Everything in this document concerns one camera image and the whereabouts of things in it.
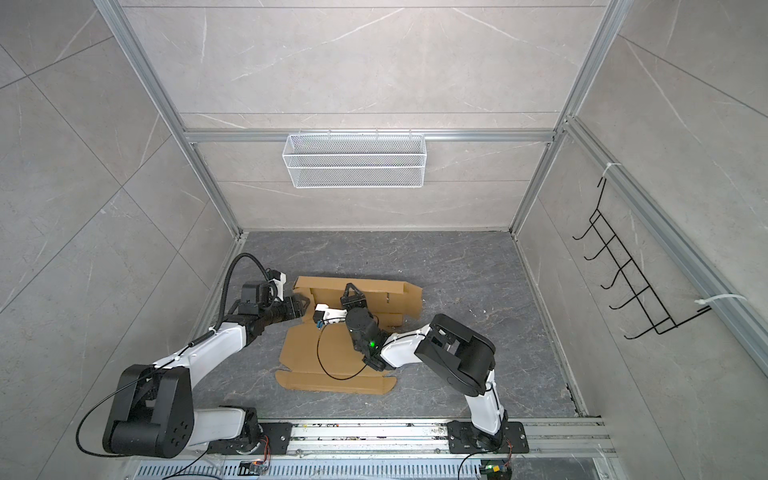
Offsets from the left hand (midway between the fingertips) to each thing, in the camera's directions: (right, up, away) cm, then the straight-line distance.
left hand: (298, 295), depth 90 cm
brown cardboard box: (+11, -13, -17) cm, 25 cm away
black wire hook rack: (+83, 0, -32) cm, 89 cm away
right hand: (+18, +5, -5) cm, 20 cm away
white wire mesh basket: (+16, +45, +10) cm, 49 cm away
